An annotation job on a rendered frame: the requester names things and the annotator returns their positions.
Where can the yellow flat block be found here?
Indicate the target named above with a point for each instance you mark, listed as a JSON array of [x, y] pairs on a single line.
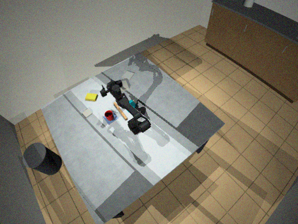
[[91, 97]]

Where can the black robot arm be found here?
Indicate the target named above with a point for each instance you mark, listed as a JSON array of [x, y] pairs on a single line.
[[134, 125]]

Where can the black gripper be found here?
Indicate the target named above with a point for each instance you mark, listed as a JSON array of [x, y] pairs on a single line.
[[104, 93]]

